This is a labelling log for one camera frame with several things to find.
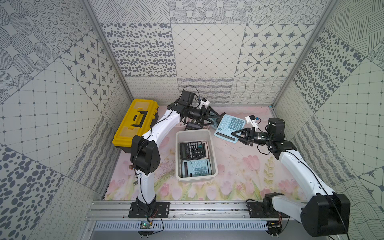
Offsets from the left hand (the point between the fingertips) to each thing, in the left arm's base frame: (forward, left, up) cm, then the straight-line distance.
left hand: (217, 117), depth 75 cm
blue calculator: (-3, -6, -2) cm, 7 cm away
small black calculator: (+13, +13, -25) cm, 31 cm away
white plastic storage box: (0, +12, -16) cm, 20 cm away
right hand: (-10, -8, -4) cm, 13 cm away
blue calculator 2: (-17, +11, -25) cm, 32 cm away
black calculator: (-6, +13, -25) cm, 29 cm away
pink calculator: (-9, +4, -26) cm, 28 cm away
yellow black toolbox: (+9, +46, -11) cm, 48 cm away
